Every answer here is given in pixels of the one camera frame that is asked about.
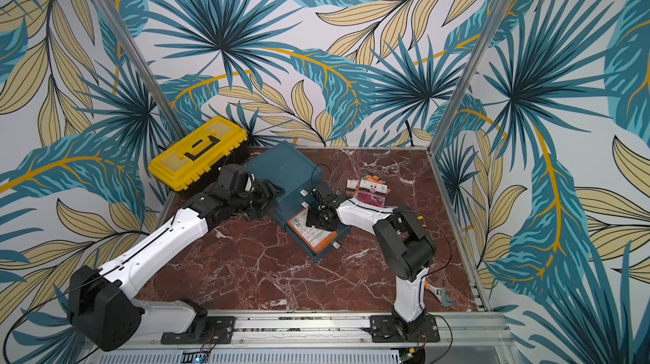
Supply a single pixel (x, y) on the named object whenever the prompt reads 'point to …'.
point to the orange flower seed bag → (351, 186)
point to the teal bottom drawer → (341, 230)
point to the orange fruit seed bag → (375, 179)
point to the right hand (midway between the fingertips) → (312, 221)
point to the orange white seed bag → (313, 237)
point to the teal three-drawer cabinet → (287, 167)
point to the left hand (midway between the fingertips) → (281, 200)
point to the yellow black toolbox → (189, 164)
